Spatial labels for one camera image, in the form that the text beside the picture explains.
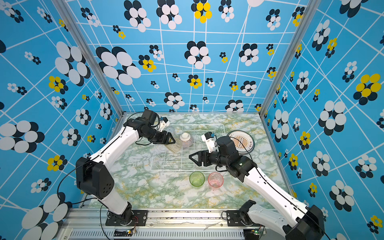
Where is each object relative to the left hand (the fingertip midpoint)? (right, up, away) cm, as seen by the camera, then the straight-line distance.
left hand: (171, 141), depth 83 cm
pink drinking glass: (+25, -24, +3) cm, 35 cm away
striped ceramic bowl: (+8, -1, +14) cm, 16 cm away
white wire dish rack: (-3, -12, +13) cm, 18 cm away
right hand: (+14, -6, -12) cm, 19 cm away
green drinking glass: (+14, -23, +4) cm, 27 cm away
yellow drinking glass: (+3, -3, -1) cm, 4 cm away
